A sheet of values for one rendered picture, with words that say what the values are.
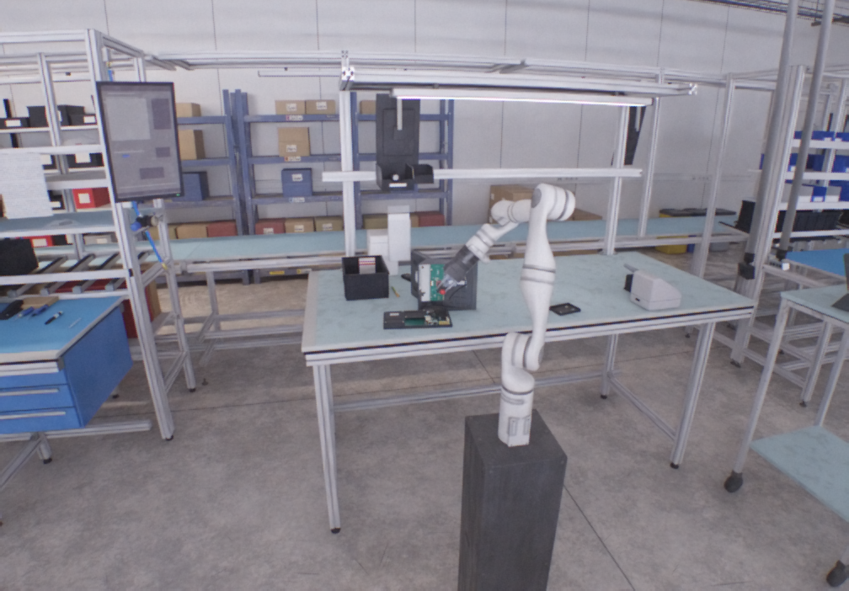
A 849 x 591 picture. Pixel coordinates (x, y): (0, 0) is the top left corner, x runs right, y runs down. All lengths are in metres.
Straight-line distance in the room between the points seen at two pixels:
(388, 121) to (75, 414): 2.61
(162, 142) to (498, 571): 2.11
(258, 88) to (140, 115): 3.66
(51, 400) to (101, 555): 0.73
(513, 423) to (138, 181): 1.84
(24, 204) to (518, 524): 2.54
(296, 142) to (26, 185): 3.15
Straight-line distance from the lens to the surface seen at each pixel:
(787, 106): 3.85
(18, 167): 2.76
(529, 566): 1.66
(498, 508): 1.43
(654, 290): 2.04
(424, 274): 1.81
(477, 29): 6.18
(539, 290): 1.23
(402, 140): 3.54
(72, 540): 2.72
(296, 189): 5.31
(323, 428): 1.94
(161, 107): 2.26
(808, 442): 2.88
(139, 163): 2.29
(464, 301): 1.88
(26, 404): 2.39
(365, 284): 1.98
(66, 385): 2.27
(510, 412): 1.33
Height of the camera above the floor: 1.71
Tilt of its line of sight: 18 degrees down
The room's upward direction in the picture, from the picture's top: straight up
